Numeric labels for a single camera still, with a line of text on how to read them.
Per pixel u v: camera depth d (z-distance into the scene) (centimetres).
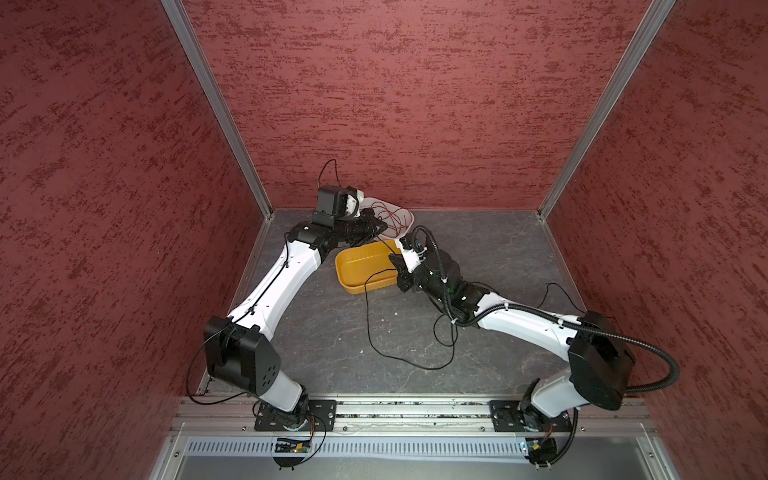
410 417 76
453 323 59
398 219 117
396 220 117
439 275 57
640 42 76
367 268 106
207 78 82
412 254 66
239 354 42
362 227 68
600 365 43
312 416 73
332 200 59
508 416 74
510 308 53
